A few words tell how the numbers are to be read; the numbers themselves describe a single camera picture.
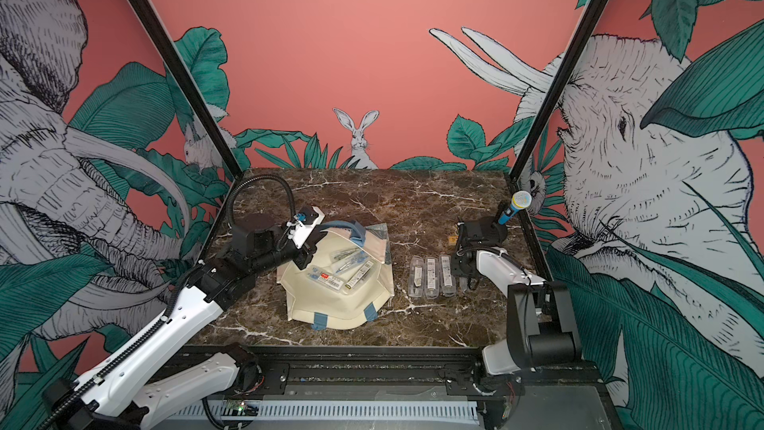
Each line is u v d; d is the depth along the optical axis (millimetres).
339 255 929
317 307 785
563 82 904
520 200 835
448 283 901
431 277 904
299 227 592
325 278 885
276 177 517
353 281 881
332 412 701
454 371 750
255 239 521
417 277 904
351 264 909
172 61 859
